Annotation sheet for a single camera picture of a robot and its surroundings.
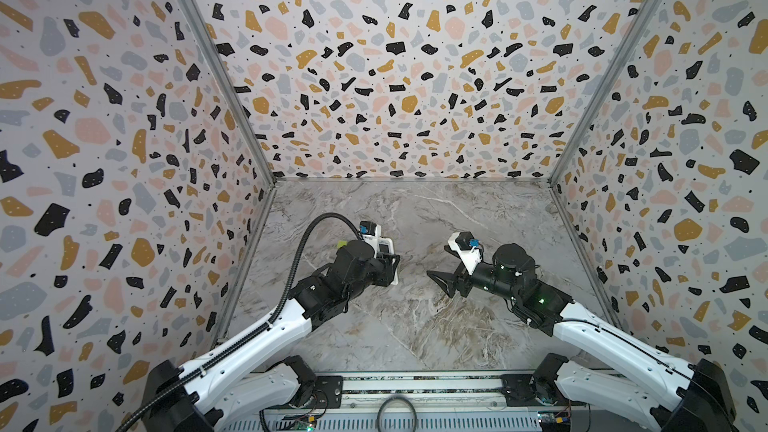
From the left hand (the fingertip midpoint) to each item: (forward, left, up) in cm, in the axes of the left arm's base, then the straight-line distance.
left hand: (394, 253), depth 74 cm
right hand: (-2, -10, +2) cm, 10 cm away
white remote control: (+1, +2, +2) cm, 3 cm away
